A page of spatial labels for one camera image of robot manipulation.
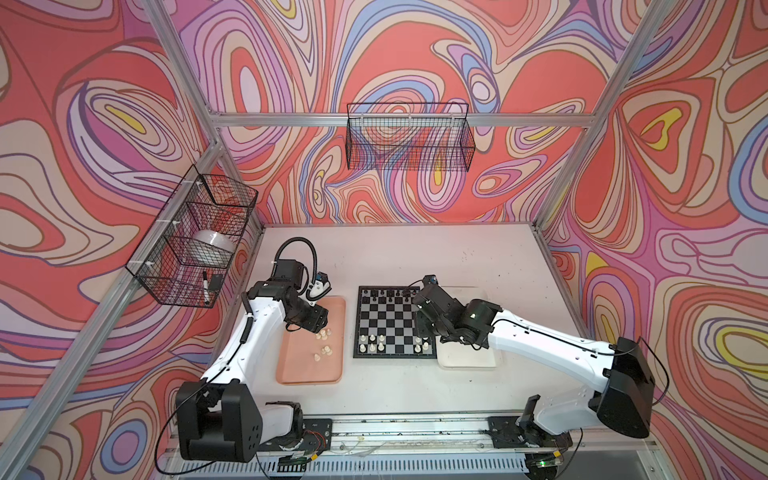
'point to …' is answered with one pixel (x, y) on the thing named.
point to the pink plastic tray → (305, 357)
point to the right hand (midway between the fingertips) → (423, 326)
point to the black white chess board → (386, 325)
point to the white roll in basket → (208, 247)
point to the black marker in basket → (205, 288)
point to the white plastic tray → (456, 354)
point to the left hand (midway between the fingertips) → (317, 315)
